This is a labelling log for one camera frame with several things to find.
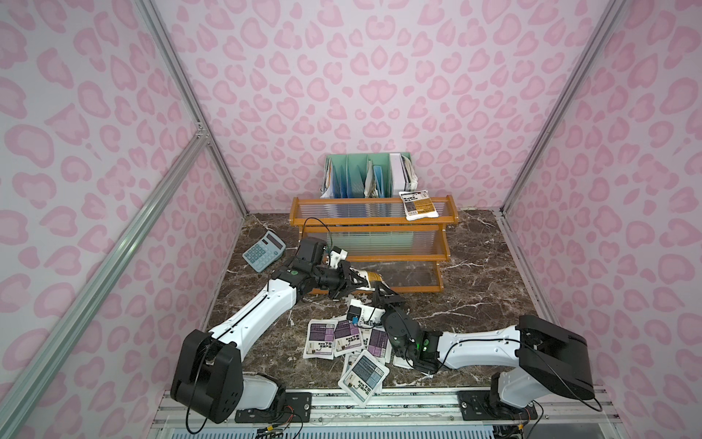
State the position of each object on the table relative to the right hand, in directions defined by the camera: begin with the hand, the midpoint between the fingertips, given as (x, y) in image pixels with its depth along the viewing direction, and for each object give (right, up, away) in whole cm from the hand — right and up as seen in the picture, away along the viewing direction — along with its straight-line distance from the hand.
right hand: (382, 284), depth 77 cm
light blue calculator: (-43, +7, +27) cm, 51 cm away
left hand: (-4, +1, -1) cm, 4 cm away
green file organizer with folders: (-4, +35, +20) cm, 41 cm away
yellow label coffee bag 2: (-3, +2, +2) cm, 4 cm away
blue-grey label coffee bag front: (-5, -26, -1) cm, 27 cm away
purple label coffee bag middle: (-10, -18, +7) cm, 21 cm away
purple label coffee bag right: (0, -19, +4) cm, 20 cm away
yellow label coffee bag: (+11, +23, +3) cm, 25 cm away
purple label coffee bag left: (-19, -18, +7) cm, 27 cm away
